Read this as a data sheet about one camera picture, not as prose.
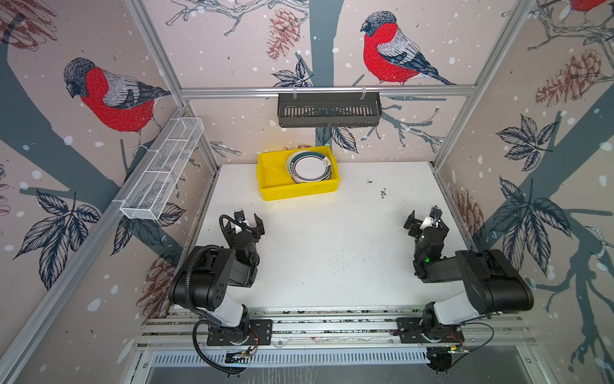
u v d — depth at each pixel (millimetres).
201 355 684
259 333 729
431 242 673
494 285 456
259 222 856
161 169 783
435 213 756
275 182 1097
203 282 454
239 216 762
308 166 1115
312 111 1070
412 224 832
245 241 716
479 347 698
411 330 728
